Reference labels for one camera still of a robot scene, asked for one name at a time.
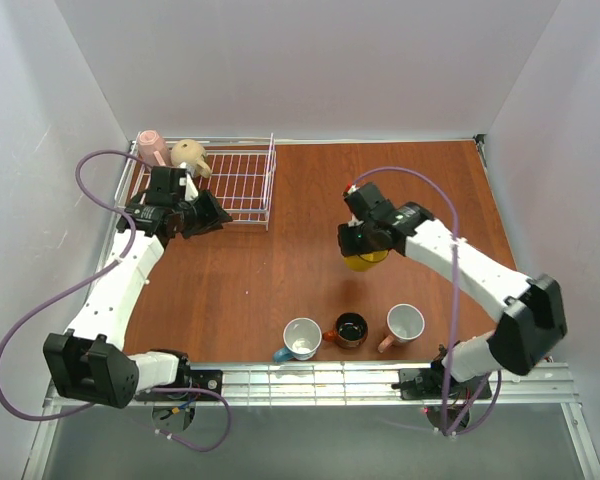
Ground white mug pink handle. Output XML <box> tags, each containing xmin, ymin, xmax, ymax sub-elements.
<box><xmin>377</xmin><ymin>304</ymin><xmax>425</xmax><ymax>353</ymax></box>

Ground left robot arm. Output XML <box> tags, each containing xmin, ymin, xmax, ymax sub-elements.
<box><xmin>43</xmin><ymin>165</ymin><xmax>232</xmax><ymax>408</ymax></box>

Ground pink faceted mug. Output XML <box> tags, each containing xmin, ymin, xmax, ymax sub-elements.
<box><xmin>137</xmin><ymin>130</ymin><xmax>171</xmax><ymax>167</ymax></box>

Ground dark brown glazed mug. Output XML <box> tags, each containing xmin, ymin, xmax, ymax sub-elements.
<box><xmin>322</xmin><ymin>312</ymin><xmax>368</xmax><ymax>349</ymax></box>

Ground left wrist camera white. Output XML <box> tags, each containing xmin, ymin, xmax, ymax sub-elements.
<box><xmin>181</xmin><ymin>169</ymin><xmax>199</xmax><ymax>201</ymax></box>

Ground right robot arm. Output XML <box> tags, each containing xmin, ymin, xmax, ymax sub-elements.
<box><xmin>338</xmin><ymin>182</ymin><xmax>568</xmax><ymax>384</ymax></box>

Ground beige speckled round mug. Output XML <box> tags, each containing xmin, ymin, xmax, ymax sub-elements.
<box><xmin>170</xmin><ymin>139</ymin><xmax>212</xmax><ymax>178</ymax></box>

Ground white mug blue handle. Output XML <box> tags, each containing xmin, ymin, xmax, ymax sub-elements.
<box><xmin>273</xmin><ymin>318</ymin><xmax>322</xmax><ymax>363</ymax></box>

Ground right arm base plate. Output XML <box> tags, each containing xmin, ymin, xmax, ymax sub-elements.
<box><xmin>391</xmin><ymin>368</ymin><xmax>485</xmax><ymax>401</ymax></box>

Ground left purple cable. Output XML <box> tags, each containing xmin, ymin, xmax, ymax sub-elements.
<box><xmin>0</xmin><ymin>149</ymin><xmax>232</xmax><ymax>453</ymax></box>

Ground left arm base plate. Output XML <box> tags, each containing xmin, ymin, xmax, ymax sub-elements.
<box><xmin>135</xmin><ymin>369</ymin><xmax>224</xmax><ymax>403</ymax></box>

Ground aluminium frame rail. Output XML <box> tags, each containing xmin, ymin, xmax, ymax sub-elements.
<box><xmin>193</xmin><ymin>361</ymin><xmax>580</xmax><ymax>407</ymax></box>

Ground white wire dish rack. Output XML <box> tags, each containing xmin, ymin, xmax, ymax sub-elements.
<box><xmin>115</xmin><ymin>131</ymin><xmax>276</xmax><ymax>227</ymax></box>

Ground yellow enamel mug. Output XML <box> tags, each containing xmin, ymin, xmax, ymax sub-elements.
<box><xmin>342</xmin><ymin>248</ymin><xmax>389</xmax><ymax>272</ymax></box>

